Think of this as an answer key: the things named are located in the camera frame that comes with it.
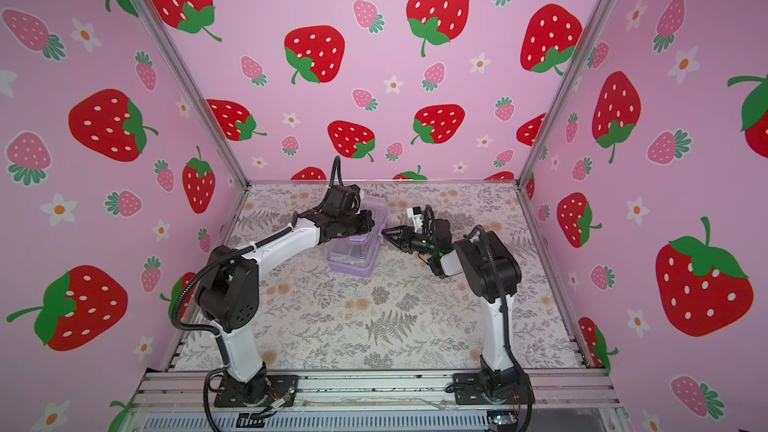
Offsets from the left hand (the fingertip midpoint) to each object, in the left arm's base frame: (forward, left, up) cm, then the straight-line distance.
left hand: (377, 224), depth 92 cm
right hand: (-3, -2, -2) cm, 4 cm away
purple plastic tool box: (-7, +7, -7) cm, 12 cm away
